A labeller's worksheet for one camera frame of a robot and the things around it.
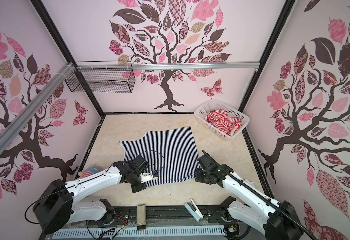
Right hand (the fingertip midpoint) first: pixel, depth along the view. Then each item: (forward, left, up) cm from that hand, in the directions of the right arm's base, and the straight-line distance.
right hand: (197, 175), depth 82 cm
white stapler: (-16, +3, -4) cm, 17 cm away
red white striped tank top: (+42, -21, +1) cm, 47 cm away
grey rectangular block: (-19, +29, -2) cm, 35 cm away
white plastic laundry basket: (+58, -21, +1) cm, 61 cm away
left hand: (-5, +31, -4) cm, 32 cm away
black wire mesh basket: (+77, +73, +12) cm, 107 cm away
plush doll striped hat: (+3, +61, +1) cm, 61 cm away
